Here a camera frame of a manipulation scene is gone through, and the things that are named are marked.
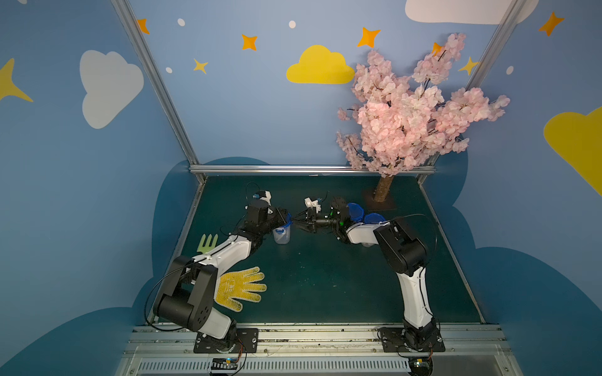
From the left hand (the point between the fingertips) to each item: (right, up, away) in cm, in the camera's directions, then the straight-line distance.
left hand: (289, 211), depth 90 cm
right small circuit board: (+43, -49, -17) cm, 67 cm away
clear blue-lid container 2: (+27, 0, +2) cm, 27 cm away
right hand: (+2, -3, -3) cm, 5 cm away
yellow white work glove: (-22, -27, -4) cm, 35 cm away
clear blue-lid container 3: (+33, -2, -2) cm, 33 cm away
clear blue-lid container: (-3, -9, 0) cm, 10 cm away
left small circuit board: (-19, -47, -18) cm, 54 cm away
